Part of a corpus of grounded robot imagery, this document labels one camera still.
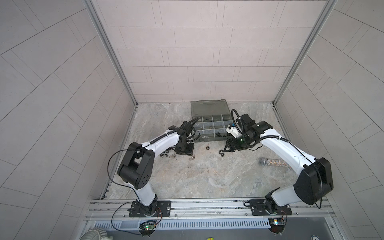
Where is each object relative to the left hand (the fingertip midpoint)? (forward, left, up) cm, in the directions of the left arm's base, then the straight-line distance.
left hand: (193, 151), depth 87 cm
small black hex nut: (0, -17, -3) cm, 18 cm away
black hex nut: (+4, -9, -3) cm, 10 cm away
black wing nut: (+2, -16, -2) cm, 17 cm away
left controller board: (-36, +19, 0) cm, 41 cm away
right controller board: (-34, -39, -3) cm, 52 cm away
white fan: (-38, +41, +1) cm, 56 cm away
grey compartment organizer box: (+27, -14, -1) cm, 31 cm away
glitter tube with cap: (-6, -40, +1) cm, 40 cm away
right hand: (-2, -19, +9) cm, 21 cm away
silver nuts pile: (+1, +15, -3) cm, 16 cm away
